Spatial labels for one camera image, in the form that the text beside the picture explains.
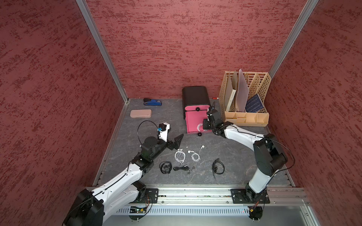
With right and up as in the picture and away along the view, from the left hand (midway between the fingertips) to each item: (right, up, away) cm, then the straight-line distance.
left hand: (176, 134), depth 78 cm
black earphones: (-7, -21, +6) cm, 23 cm away
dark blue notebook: (+57, +18, +25) cm, 65 cm away
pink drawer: (+13, +15, +17) cm, 26 cm away
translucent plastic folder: (+46, +26, +20) cm, 56 cm away
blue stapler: (-25, +21, +37) cm, 49 cm away
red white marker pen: (+32, +25, +46) cm, 61 cm away
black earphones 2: (+5, -21, +5) cm, 23 cm away
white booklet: (+36, +21, +15) cm, 44 cm away
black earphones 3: (+25, -22, +7) cm, 34 cm away
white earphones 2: (+2, -15, +10) cm, 18 cm away
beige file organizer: (+60, +34, +25) cm, 73 cm away
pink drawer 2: (+11, +8, +22) cm, 26 cm away
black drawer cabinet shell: (+12, +25, +26) cm, 38 cm away
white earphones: (+14, +2, +20) cm, 25 cm away
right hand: (+19, +4, +17) cm, 26 cm away
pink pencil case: (-31, +11, +32) cm, 46 cm away
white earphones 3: (+12, -17, +11) cm, 23 cm away
